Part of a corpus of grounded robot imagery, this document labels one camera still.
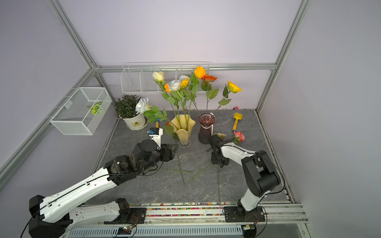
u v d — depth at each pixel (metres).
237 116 1.15
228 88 0.77
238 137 0.99
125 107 0.95
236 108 1.24
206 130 0.92
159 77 0.81
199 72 0.77
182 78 0.93
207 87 0.85
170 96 0.82
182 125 0.91
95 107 0.81
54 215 0.39
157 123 1.11
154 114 0.75
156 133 0.59
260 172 0.48
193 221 0.73
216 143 0.75
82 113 0.83
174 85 0.73
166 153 0.59
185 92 0.80
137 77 0.96
